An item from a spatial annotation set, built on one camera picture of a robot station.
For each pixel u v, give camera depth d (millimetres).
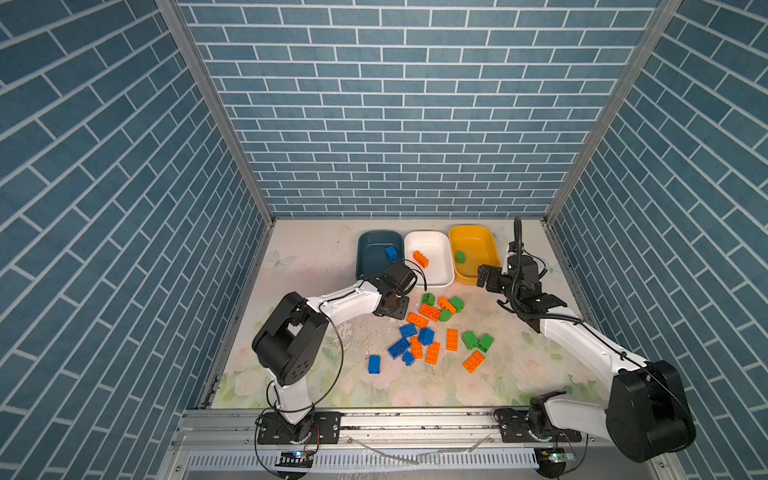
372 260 1056
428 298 958
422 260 1050
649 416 406
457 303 956
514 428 734
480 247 1111
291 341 469
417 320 935
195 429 753
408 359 845
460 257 1075
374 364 828
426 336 870
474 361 845
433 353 865
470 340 880
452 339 887
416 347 866
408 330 890
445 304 938
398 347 868
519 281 652
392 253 1068
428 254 1087
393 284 718
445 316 932
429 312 937
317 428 723
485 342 866
